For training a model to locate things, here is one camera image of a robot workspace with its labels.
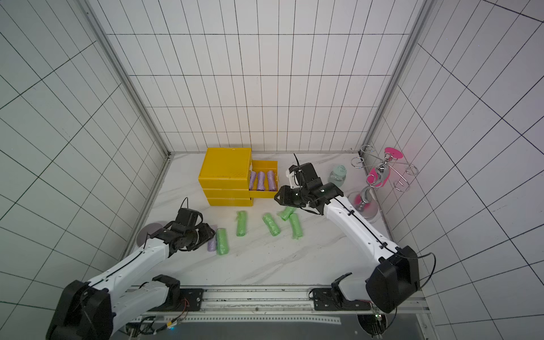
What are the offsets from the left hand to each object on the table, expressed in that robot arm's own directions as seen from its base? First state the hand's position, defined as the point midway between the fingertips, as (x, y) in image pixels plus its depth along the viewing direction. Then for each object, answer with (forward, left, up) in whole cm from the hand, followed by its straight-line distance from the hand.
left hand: (209, 238), depth 85 cm
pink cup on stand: (+18, -68, +20) cm, 73 cm away
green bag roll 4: (+3, -37, 0) cm, 37 cm away
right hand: (+11, -29, +18) cm, 35 cm away
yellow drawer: (+31, -22, +10) cm, 40 cm away
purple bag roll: (+24, -21, +8) cm, 32 cm away
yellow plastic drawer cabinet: (+17, -7, +20) cm, 27 cm away
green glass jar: (+29, -57, +7) cm, 64 cm away
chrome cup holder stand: (+10, -71, +25) cm, 76 cm away
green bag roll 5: (+12, -32, 0) cm, 34 cm away
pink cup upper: (+28, -76, +23) cm, 85 cm away
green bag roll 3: (+9, -24, -1) cm, 26 cm away
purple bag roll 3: (-2, -2, +1) cm, 3 cm away
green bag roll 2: (+7, -12, 0) cm, 14 cm away
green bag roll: (-1, -5, -1) cm, 5 cm away
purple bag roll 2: (+27, -25, +7) cm, 37 cm away
